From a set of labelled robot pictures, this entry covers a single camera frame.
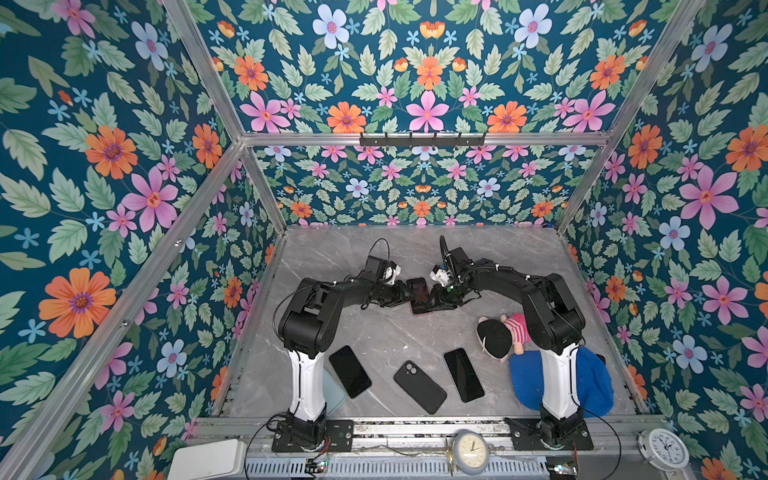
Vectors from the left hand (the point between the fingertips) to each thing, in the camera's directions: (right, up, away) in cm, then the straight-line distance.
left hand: (417, 290), depth 95 cm
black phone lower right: (+12, -22, -13) cm, 28 cm away
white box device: (-50, -36, -27) cm, 67 cm away
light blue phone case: (-24, -27, -13) cm, 39 cm away
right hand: (+4, -4, 0) cm, 6 cm away
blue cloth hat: (+48, -25, -15) cm, 56 cm away
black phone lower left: (-20, -23, -9) cm, 32 cm away
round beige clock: (+11, -34, -27) cm, 45 cm away
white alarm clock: (+57, -34, -26) cm, 71 cm away
